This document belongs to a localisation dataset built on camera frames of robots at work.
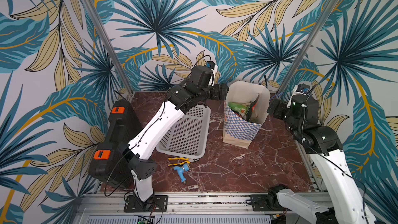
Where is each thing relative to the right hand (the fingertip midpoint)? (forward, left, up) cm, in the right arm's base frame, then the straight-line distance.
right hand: (283, 102), depth 65 cm
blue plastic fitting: (-15, +46, -35) cm, 60 cm away
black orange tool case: (-20, +70, -10) cm, 73 cm away
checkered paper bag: (-1, +15, -21) cm, 26 cm away
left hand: (+7, +26, +1) cm, 27 cm away
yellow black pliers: (-10, +41, -36) cm, 56 cm away
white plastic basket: (+6, +42, -36) cm, 56 cm away
